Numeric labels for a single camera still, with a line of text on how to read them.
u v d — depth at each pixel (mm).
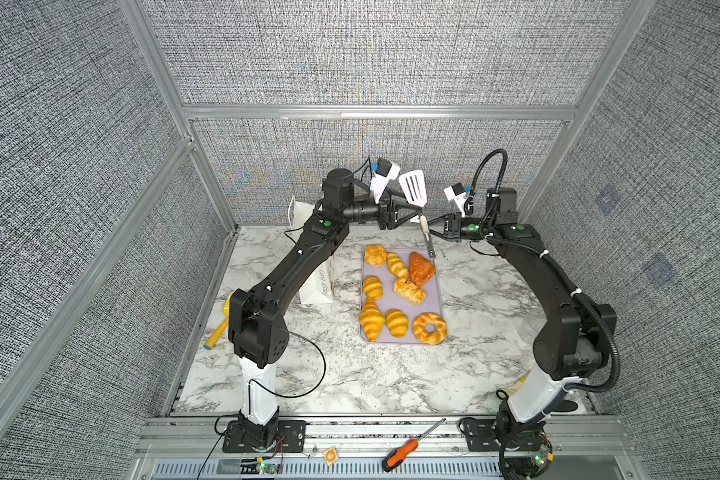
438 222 746
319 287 920
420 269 1009
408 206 686
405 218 670
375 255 1054
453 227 702
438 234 743
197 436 747
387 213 638
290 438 732
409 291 955
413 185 670
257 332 489
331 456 702
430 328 920
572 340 467
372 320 893
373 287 977
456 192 732
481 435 731
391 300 975
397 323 902
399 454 701
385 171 625
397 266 1033
